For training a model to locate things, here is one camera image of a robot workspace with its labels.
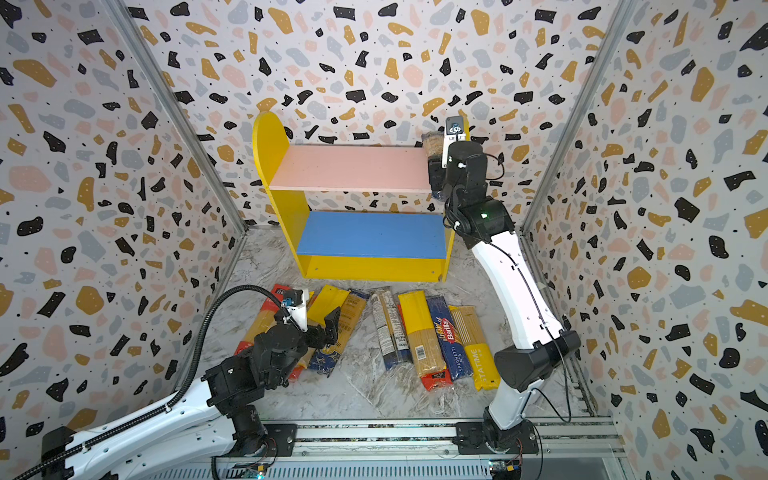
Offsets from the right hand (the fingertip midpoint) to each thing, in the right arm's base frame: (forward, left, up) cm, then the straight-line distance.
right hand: (447, 145), depth 64 cm
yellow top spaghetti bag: (-28, +3, -47) cm, 55 cm away
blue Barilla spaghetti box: (-27, -6, -49) cm, 56 cm away
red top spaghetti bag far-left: (-17, +53, -49) cm, 74 cm away
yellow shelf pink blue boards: (+6, +28, -40) cm, 49 cm away
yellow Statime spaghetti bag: (-31, -13, -50) cm, 60 cm away
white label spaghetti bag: (-20, +13, -49) cm, 55 cm away
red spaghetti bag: (-34, 0, -50) cm, 60 cm away
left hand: (-24, +28, -28) cm, 46 cm away
